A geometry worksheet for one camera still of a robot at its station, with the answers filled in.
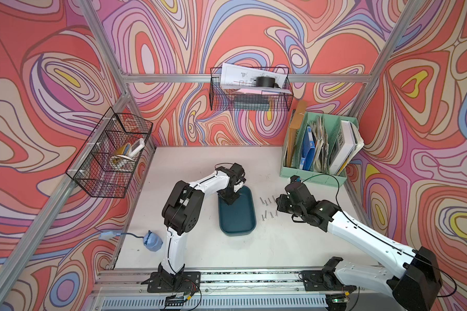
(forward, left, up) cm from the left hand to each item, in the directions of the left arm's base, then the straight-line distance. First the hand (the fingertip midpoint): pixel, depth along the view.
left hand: (230, 199), depth 96 cm
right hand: (-10, -21, +12) cm, 26 cm away
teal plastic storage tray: (-9, -5, -1) cm, 10 cm away
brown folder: (+24, -31, +32) cm, 51 cm away
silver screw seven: (-8, -17, 0) cm, 19 cm away
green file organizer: (+32, -53, +23) cm, 66 cm away
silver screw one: (0, -16, -1) cm, 16 cm away
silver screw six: (-9, -16, -1) cm, 18 cm away
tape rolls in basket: (+4, +40, +31) cm, 51 cm away
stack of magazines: (+15, -45, +19) cm, 51 cm away
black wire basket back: (+43, -2, +30) cm, 53 cm away
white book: (+14, -53, +25) cm, 61 cm away
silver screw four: (-2, -18, -1) cm, 19 cm away
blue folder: (+15, -38, +20) cm, 45 cm away
